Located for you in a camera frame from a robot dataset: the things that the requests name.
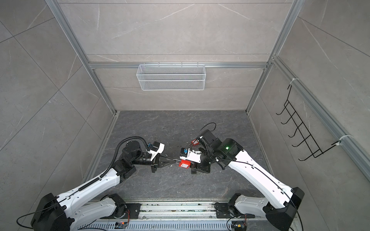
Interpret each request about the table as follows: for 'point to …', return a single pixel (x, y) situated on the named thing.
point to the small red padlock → (195, 142)
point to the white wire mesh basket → (171, 77)
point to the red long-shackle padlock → (183, 163)
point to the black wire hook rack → (311, 145)
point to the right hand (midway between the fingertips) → (194, 161)
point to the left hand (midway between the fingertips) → (175, 158)
